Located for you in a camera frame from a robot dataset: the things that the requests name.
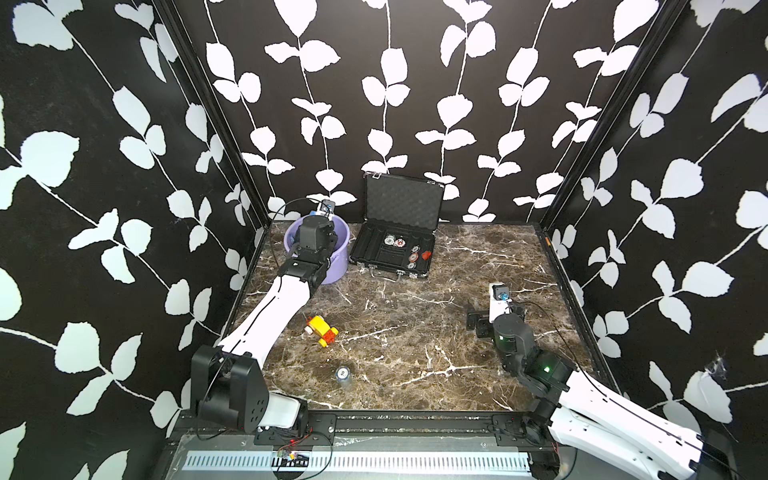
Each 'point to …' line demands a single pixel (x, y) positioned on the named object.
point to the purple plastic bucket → (338, 262)
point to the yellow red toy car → (319, 326)
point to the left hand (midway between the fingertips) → (312, 221)
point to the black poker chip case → (398, 232)
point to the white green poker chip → (390, 240)
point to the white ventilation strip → (346, 462)
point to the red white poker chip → (400, 242)
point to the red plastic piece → (426, 255)
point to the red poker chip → (414, 255)
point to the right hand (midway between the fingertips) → (482, 295)
